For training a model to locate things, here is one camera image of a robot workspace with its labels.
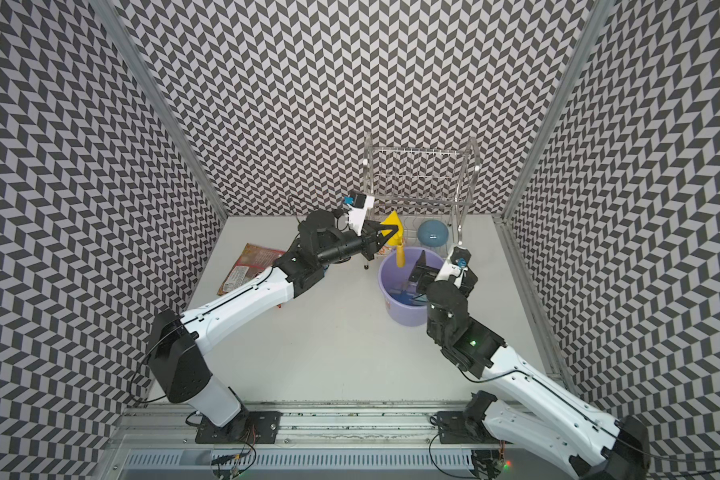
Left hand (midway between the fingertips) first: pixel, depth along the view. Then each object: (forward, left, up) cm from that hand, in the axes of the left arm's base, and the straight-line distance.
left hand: (395, 230), depth 69 cm
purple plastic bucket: (-1, 0, -19) cm, 19 cm away
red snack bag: (+14, +47, -31) cm, 58 cm away
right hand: (-5, -11, -6) cm, 13 cm away
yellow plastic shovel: (-1, -1, -2) cm, 2 cm away
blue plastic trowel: (0, -6, -33) cm, 33 cm away
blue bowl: (+22, -15, -26) cm, 37 cm away
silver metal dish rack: (+40, -15, -22) cm, 48 cm away
